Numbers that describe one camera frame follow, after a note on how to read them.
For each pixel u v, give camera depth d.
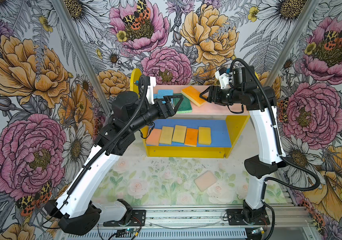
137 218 0.73
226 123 0.96
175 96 0.50
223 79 0.61
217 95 0.58
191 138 0.85
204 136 0.87
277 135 0.45
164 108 0.47
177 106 0.50
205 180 0.87
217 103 0.60
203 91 0.64
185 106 0.66
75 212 0.36
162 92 0.72
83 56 0.89
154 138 0.85
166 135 0.87
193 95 0.67
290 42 0.84
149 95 0.48
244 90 0.49
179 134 0.88
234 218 0.74
